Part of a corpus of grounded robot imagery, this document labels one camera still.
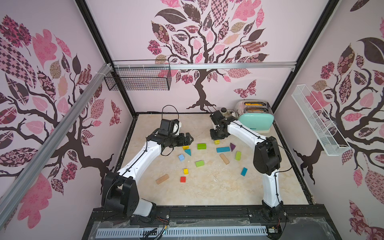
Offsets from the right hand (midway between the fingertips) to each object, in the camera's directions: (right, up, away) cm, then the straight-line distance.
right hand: (215, 138), depth 94 cm
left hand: (-18, -2, -11) cm, 22 cm away
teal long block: (+5, -8, +5) cm, 11 cm away
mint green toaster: (+29, +15, +4) cm, 33 cm away
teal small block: (+17, -20, -7) cm, 27 cm away
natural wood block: (+6, -13, 0) cm, 15 cm away
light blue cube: (-22, -12, -1) cm, 25 cm away
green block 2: (+15, -12, 0) cm, 19 cm away
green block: (-8, -6, +7) cm, 13 cm away
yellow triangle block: (-19, -7, +5) cm, 21 cm away
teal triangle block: (-17, -9, +3) cm, 20 cm away
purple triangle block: (+13, -6, +5) cm, 15 cm away
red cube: (-20, -24, -9) cm, 32 cm away
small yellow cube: (-18, -20, -7) cm, 28 cm away
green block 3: (-10, -16, -2) cm, 19 cm away
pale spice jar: (+9, +20, +15) cm, 26 cm away
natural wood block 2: (-32, -23, -9) cm, 41 cm away
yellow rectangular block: (+1, -2, -2) cm, 4 cm away
